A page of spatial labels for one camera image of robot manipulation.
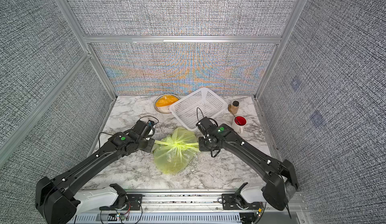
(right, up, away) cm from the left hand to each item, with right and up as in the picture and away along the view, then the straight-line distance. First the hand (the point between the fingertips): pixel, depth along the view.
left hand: (152, 141), depth 80 cm
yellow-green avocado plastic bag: (+12, -6, -3) cm, 13 cm away
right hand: (+27, -1, -1) cm, 27 cm away
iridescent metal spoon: (+45, +17, +16) cm, 51 cm away
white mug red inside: (+54, +9, +17) cm, 57 cm away
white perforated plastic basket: (+21, +19, +33) cm, 44 cm away
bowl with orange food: (0, +22, +29) cm, 37 cm away
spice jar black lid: (+50, +18, +23) cm, 58 cm away
